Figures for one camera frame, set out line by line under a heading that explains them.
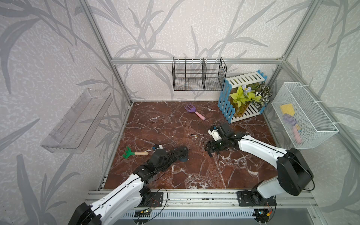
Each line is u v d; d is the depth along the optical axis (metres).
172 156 0.74
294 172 0.43
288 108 0.85
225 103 1.05
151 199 0.73
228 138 0.66
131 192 0.52
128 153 0.91
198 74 1.05
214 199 0.75
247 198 0.73
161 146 0.79
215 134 0.80
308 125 0.62
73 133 0.67
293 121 0.84
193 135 0.99
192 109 1.16
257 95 0.89
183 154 0.86
